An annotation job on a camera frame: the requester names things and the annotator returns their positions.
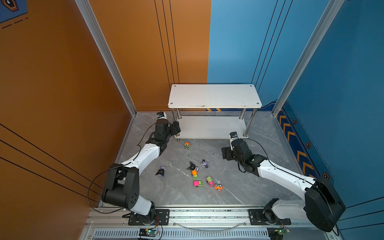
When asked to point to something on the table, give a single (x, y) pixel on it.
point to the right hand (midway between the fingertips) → (226, 148)
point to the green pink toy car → (210, 182)
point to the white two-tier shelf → (213, 111)
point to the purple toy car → (205, 163)
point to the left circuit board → (147, 232)
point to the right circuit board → (277, 233)
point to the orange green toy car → (195, 174)
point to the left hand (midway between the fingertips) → (174, 122)
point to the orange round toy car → (218, 186)
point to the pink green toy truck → (198, 183)
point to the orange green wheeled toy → (187, 145)
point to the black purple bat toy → (192, 167)
